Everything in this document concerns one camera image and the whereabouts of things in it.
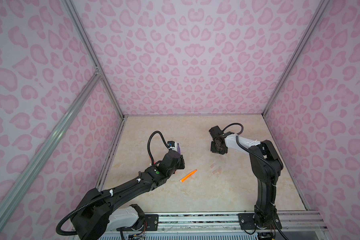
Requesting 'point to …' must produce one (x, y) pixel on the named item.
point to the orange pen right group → (188, 176)
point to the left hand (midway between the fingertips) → (183, 154)
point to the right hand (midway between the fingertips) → (216, 148)
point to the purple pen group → (178, 149)
